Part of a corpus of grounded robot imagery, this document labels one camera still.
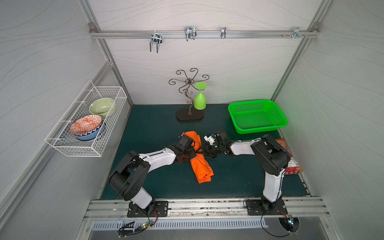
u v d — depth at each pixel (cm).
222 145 78
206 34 80
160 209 73
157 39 78
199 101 92
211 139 91
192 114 115
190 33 76
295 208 75
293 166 84
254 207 74
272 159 51
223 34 78
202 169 81
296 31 76
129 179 43
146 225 68
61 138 56
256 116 104
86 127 63
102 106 73
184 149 70
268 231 69
